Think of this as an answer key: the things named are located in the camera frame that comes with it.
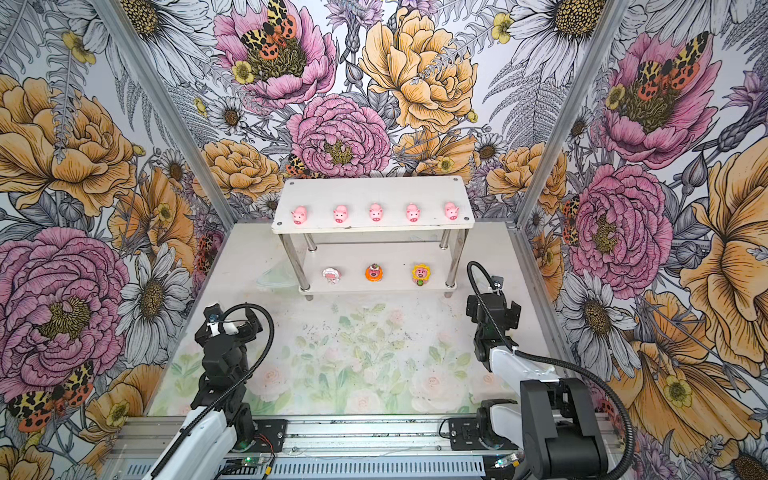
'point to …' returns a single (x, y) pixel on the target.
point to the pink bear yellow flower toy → (420, 274)
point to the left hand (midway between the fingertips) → (232, 319)
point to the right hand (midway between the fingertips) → (494, 306)
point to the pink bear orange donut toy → (374, 272)
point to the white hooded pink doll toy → (332, 275)
